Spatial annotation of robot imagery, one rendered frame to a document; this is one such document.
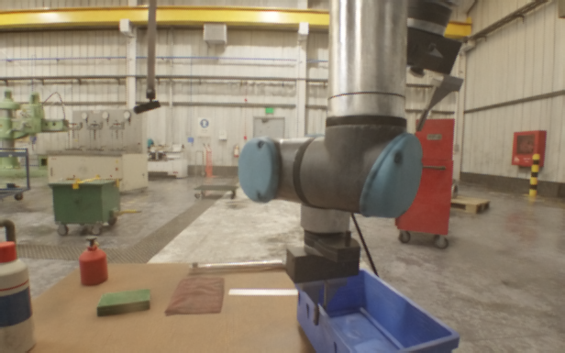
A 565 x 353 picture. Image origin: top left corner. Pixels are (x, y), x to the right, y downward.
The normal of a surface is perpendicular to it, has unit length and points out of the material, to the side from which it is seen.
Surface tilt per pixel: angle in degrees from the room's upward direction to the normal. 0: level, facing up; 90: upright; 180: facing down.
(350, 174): 89
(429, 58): 135
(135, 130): 90
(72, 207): 90
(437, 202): 90
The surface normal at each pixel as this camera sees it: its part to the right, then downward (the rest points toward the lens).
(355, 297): 0.29, 0.09
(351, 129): -0.58, 0.07
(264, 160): -0.76, 0.04
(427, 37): 0.07, 0.48
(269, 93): 0.04, 0.09
